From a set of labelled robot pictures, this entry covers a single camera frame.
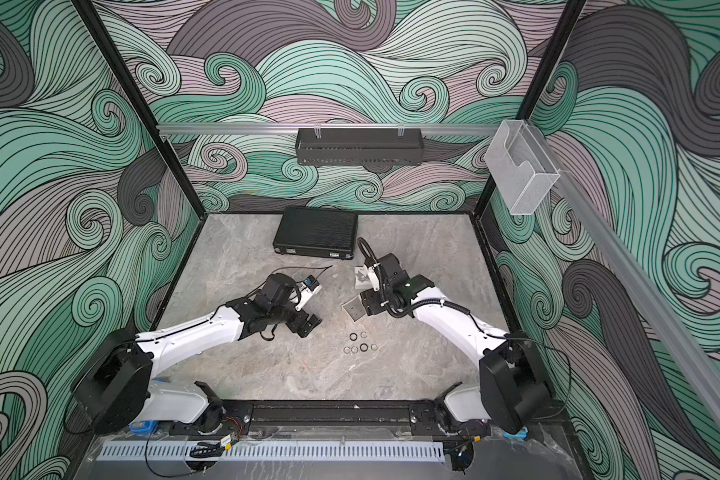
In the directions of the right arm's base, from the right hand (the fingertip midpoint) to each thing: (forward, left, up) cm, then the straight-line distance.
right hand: (370, 299), depth 85 cm
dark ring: (-11, +1, -10) cm, 14 cm away
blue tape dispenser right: (-32, -35, -8) cm, 49 cm away
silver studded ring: (-11, +7, -10) cm, 16 cm away
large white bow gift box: (+11, +2, -6) cm, 12 cm away
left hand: (-1, +18, -1) cm, 18 cm away
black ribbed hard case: (+32, +19, -6) cm, 37 cm away
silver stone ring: (-6, +3, -9) cm, 12 cm away
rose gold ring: (-10, 0, -10) cm, 14 cm away
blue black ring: (-6, +5, -9) cm, 12 cm away
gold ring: (-11, +5, -10) cm, 16 cm away
